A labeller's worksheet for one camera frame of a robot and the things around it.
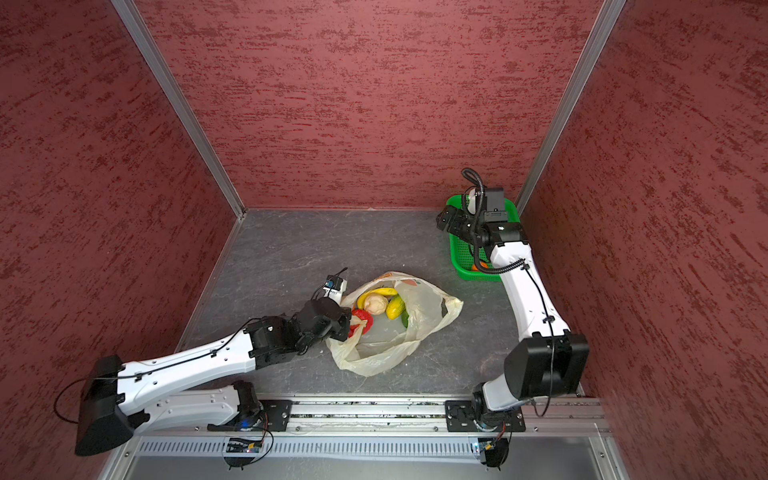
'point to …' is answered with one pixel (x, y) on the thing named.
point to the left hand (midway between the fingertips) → (349, 317)
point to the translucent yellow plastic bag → (388, 344)
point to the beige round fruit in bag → (375, 303)
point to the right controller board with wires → (497, 451)
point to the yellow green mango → (395, 307)
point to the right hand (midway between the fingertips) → (445, 228)
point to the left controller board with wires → (243, 445)
